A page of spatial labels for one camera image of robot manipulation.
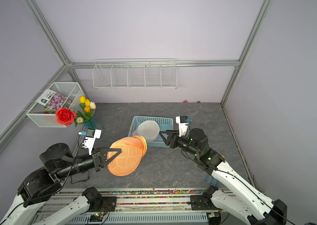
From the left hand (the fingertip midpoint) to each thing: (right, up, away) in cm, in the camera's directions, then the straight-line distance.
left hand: (120, 153), depth 53 cm
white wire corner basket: (-48, +13, +22) cm, 54 cm away
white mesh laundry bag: (+6, +5, +47) cm, 47 cm away
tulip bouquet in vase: (-30, +15, +28) cm, 44 cm away
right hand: (+16, +7, +13) cm, 22 cm away
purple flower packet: (-43, +23, +20) cm, 52 cm away
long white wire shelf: (-4, +45, +46) cm, 64 cm away
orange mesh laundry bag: (+4, 0, +5) cm, 7 cm away
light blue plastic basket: (+17, +9, +52) cm, 55 cm away
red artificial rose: (-30, +14, +12) cm, 35 cm away
